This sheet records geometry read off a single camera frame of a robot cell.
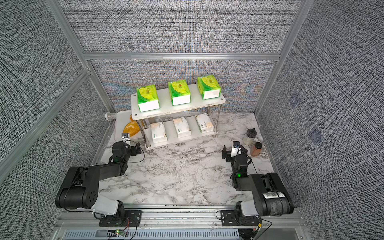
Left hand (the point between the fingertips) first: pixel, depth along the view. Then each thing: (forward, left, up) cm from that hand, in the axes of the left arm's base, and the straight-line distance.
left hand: (133, 141), depth 94 cm
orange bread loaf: (+14, +5, -4) cm, 15 cm away
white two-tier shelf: (+27, -24, -8) cm, 37 cm away
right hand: (-6, -61, +4) cm, 62 cm away
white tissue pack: (+4, -16, +3) cm, 17 cm away
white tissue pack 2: (+8, -31, +2) cm, 32 cm away
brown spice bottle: (-9, -76, 0) cm, 76 cm away
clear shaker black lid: (+1, -75, -5) cm, 75 cm away
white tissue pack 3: (+11, -46, +3) cm, 47 cm away
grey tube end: (+28, +24, -6) cm, 38 cm away
